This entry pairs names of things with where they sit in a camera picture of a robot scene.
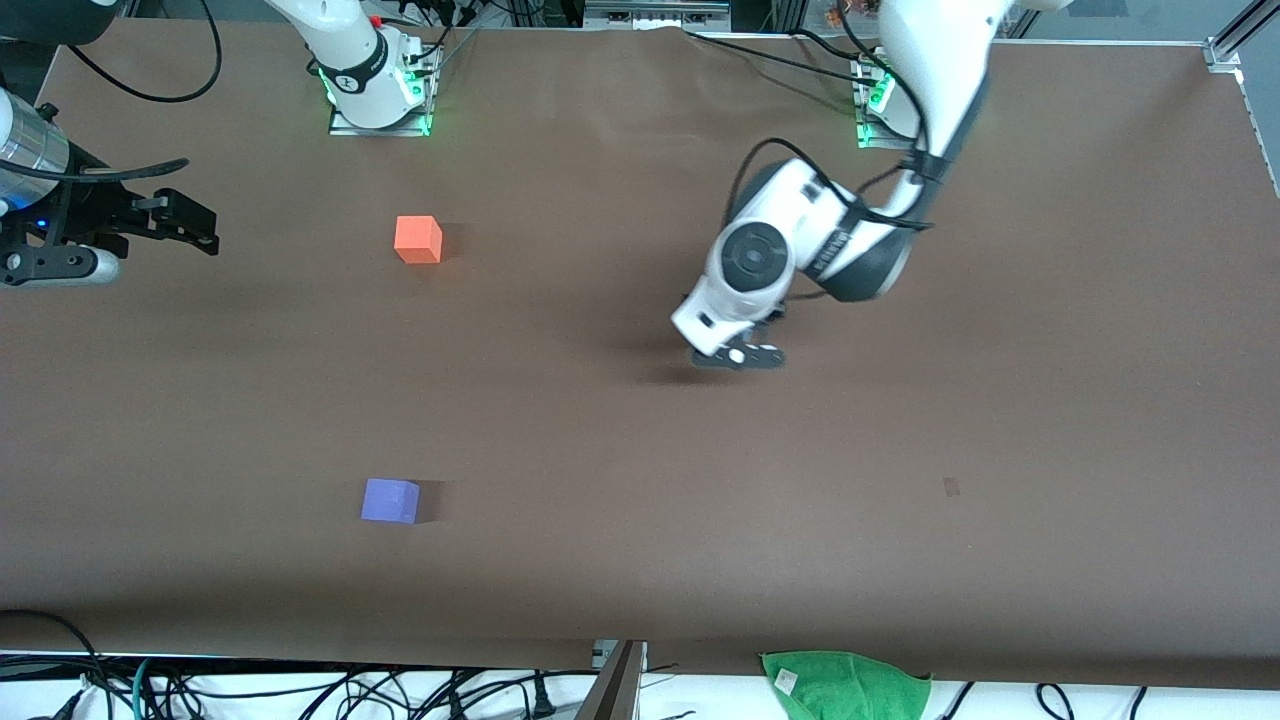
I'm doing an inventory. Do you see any orange foam block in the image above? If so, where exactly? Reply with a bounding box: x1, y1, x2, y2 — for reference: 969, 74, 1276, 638
394, 215, 444, 265

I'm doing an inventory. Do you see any purple foam block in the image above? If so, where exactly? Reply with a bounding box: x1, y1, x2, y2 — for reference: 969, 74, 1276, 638
361, 477, 421, 525

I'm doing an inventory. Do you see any brown paper table cover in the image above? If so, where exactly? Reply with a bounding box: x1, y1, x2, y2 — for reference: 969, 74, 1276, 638
0, 18, 1280, 691

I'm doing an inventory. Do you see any grey metal box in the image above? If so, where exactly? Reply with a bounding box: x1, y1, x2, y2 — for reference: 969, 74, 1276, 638
584, 0, 732, 32

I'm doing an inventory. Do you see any green cloth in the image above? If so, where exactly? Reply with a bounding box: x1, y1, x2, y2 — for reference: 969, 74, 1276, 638
760, 650, 934, 720

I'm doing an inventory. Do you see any black looping cable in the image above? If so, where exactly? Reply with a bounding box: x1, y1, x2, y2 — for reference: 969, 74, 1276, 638
62, 0, 223, 104

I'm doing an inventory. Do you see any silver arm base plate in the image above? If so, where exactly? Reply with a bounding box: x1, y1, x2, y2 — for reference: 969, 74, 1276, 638
327, 42, 435, 138
853, 52, 926, 152

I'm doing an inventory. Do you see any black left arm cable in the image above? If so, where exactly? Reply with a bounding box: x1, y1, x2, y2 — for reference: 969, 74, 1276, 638
724, 0, 943, 237

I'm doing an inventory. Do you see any grey metal post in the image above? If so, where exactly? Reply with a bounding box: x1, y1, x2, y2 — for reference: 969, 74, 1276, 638
578, 640, 649, 720

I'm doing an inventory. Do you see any thick black cable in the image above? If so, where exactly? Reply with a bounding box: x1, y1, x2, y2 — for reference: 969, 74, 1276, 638
0, 608, 113, 720

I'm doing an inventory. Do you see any aluminium frame profile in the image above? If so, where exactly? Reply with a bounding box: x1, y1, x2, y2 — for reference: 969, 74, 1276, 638
1204, 0, 1280, 74

